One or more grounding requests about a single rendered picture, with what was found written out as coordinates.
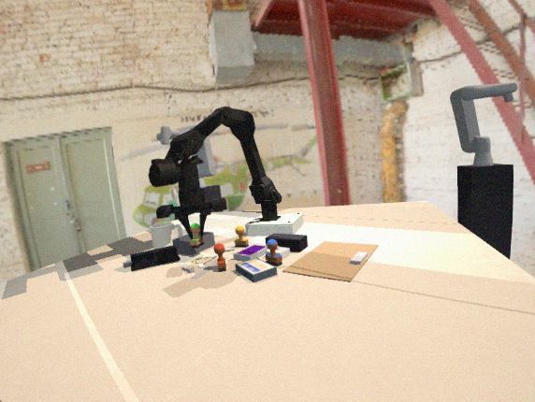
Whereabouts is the tan clipboard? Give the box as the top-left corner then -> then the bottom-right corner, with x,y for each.
282,241 -> 379,282

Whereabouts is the white mug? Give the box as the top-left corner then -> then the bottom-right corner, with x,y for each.
150,222 -> 183,249

